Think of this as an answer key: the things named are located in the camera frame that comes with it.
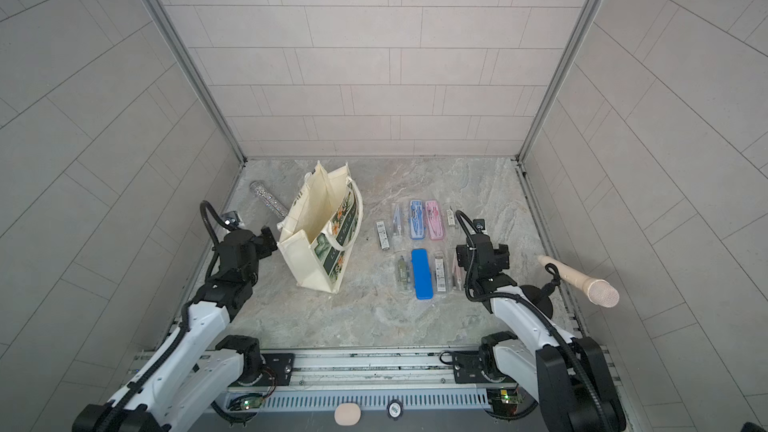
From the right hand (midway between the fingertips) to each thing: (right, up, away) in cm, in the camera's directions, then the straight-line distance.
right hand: (480, 241), depth 89 cm
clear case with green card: (-23, -9, -2) cm, 25 cm away
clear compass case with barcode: (-13, -9, -3) cm, 15 cm away
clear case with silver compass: (-25, +5, +10) cm, 28 cm away
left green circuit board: (-59, -31, -23) cm, 70 cm away
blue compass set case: (-19, +5, +10) cm, 21 cm away
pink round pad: (-36, -33, -24) cm, 54 cm away
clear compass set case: (-7, +6, +10) cm, 14 cm away
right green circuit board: (0, -33, -21) cm, 39 cm away
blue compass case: (-18, -9, -2) cm, 20 cm away
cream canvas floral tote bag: (-48, +5, 0) cm, 48 cm away
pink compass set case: (-13, +5, +9) cm, 17 cm away
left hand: (-64, +6, -7) cm, 64 cm away
